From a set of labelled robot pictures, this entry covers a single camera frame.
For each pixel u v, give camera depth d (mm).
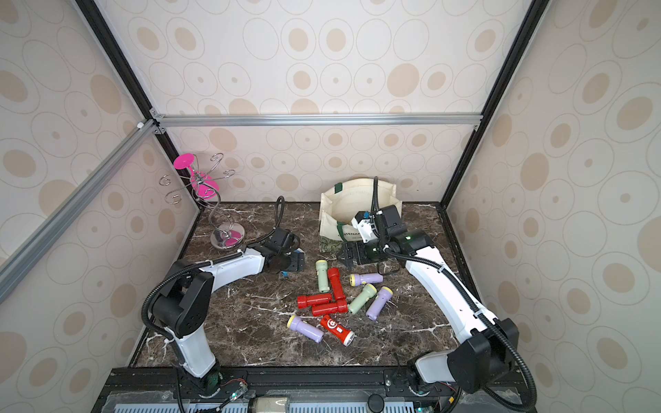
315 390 731
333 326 814
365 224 699
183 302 483
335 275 938
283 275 969
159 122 903
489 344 390
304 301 869
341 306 852
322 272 942
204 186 859
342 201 1027
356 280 918
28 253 530
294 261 859
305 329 815
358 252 659
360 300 875
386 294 880
